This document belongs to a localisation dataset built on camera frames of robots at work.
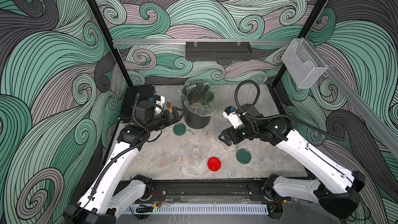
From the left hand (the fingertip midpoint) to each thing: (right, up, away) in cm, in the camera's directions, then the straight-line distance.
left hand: (179, 113), depth 70 cm
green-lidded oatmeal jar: (+29, -22, +18) cm, 40 cm away
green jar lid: (-3, -13, +25) cm, 29 cm away
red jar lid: (+17, -29, +13) cm, 36 cm away
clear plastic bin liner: (+10, +7, +28) cm, 31 cm away
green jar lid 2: (+34, -25, +14) cm, 44 cm away
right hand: (+21, -10, -1) cm, 23 cm away
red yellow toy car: (-11, +1, +37) cm, 39 cm away
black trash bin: (+7, -8, +26) cm, 28 cm away
